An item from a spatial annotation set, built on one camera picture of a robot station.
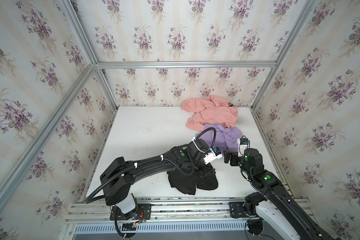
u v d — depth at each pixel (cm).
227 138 93
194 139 60
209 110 111
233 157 70
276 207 52
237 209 73
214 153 65
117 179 41
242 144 68
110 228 69
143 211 72
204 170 64
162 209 75
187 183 79
